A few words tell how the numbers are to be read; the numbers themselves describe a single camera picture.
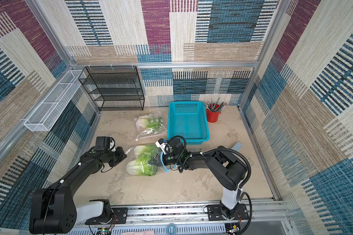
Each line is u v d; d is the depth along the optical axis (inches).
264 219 29.4
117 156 30.5
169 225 27.8
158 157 29.5
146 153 33.5
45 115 28.1
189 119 45.4
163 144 31.9
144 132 39.1
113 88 42.9
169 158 29.9
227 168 19.1
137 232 27.1
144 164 31.9
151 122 40.1
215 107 42.5
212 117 42.9
